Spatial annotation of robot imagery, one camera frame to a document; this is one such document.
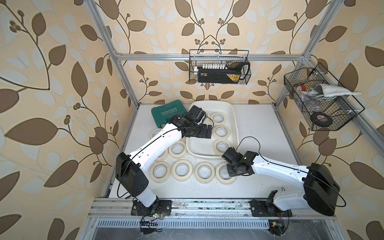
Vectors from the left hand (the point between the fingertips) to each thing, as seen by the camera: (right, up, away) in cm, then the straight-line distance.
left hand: (206, 132), depth 77 cm
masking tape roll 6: (+10, -27, +3) cm, 29 cm away
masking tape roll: (-25, -16, +13) cm, 33 cm away
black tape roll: (+56, +7, -5) cm, 57 cm away
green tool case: (-31, +11, +31) cm, 45 cm away
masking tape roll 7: (+12, +8, +35) cm, 37 cm away
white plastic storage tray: (-1, -11, +18) cm, 21 cm away
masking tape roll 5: (-1, -27, +3) cm, 27 cm away
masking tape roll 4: (-14, -23, +10) cm, 28 cm away
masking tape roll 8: (+12, -2, +25) cm, 28 cm away
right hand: (+15, -22, +7) cm, 28 cm away
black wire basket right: (+62, +10, -5) cm, 63 cm away
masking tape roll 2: (-17, -13, +19) cm, 28 cm away
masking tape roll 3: (-24, -27, +5) cm, 36 cm away
